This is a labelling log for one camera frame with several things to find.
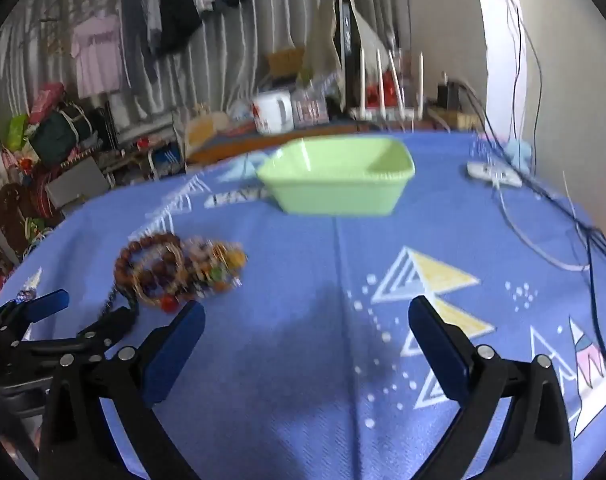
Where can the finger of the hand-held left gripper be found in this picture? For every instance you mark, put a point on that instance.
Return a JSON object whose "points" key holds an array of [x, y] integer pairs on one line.
{"points": [[45, 305], [110, 327]]}

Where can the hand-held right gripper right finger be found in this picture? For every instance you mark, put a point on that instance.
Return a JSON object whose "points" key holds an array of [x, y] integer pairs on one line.
{"points": [[438, 355]]}

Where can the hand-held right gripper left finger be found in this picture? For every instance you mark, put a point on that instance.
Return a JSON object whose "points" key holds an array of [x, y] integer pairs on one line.
{"points": [[178, 355]]}

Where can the green plastic basin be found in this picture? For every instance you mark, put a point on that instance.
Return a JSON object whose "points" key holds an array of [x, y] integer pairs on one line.
{"points": [[333, 190]]}

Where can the brown teddy bear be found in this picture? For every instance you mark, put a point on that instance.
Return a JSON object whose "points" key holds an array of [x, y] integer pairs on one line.
{"points": [[13, 210]]}

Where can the grey flat box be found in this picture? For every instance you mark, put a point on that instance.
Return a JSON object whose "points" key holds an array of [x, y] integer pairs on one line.
{"points": [[75, 182]]}

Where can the blue printed tablecloth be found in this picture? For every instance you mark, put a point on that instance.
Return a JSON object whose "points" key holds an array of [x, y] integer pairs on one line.
{"points": [[303, 270]]}

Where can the dark green duffel bag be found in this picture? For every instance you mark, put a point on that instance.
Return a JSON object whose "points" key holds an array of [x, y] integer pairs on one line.
{"points": [[58, 132]]}

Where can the bright green bag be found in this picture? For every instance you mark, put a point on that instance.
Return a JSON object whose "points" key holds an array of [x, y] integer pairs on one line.
{"points": [[12, 132]]}

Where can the blue striped shoe box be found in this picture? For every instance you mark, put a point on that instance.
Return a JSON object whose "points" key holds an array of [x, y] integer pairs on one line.
{"points": [[168, 157]]}

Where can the white power strip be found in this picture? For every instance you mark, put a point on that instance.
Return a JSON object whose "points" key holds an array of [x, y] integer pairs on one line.
{"points": [[483, 170]]}

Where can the pink red bag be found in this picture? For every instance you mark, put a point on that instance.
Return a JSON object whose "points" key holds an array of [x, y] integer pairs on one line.
{"points": [[47, 100]]}

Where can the light blue cloth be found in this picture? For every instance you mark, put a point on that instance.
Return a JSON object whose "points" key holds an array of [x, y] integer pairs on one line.
{"points": [[519, 154]]}

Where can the wooden edged table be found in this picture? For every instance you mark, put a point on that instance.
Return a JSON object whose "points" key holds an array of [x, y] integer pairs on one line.
{"points": [[243, 147]]}

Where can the tan plush bag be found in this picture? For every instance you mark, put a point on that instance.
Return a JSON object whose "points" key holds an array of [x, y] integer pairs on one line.
{"points": [[203, 130]]}

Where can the white router with antennas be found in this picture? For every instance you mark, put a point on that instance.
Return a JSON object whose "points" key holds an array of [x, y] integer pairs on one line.
{"points": [[383, 112]]}

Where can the pink t-shirt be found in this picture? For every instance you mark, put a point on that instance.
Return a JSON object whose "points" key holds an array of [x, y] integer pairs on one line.
{"points": [[98, 55]]}

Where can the white mug with red star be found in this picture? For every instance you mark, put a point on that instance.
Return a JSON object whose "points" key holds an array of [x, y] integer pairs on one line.
{"points": [[270, 112]]}

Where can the black power adapter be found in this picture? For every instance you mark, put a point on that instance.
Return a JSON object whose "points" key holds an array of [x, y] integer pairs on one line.
{"points": [[450, 95]]}

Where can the red and white snack packet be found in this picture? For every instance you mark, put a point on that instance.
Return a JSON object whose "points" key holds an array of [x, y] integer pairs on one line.
{"points": [[310, 109]]}

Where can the grey hanging shirt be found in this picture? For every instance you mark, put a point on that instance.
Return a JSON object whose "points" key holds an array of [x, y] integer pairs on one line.
{"points": [[138, 25]]}

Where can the cardboard box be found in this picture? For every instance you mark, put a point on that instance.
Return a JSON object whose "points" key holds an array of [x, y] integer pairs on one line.
{"points": [[285, 62]]}

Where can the black jacket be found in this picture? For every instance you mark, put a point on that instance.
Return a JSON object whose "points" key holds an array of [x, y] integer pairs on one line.
{"points": [[180, 15]]}

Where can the black flat box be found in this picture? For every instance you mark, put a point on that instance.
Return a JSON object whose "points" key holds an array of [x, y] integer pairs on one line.
{"points": [[350, 45]]}

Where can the grey curtain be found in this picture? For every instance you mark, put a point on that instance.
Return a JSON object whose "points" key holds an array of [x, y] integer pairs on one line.
{"points": [[263, 20]]}

